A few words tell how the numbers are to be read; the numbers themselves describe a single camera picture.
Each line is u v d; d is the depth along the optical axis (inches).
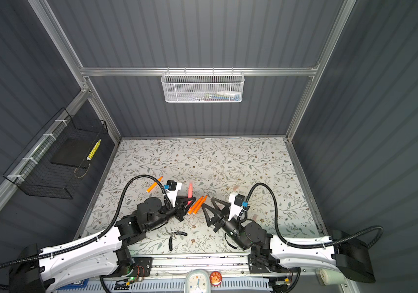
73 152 29.9
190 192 27.3
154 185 38.9
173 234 32.3
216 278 27.9
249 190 38.3
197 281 26.9
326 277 25.4
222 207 26.9
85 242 18.9
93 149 30.5
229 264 29.8
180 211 24.9
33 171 25.0
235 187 38.5
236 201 23.4
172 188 24.7
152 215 22.7
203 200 36.5
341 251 19.1
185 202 27.5
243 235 21.1
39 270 16.2
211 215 23.5
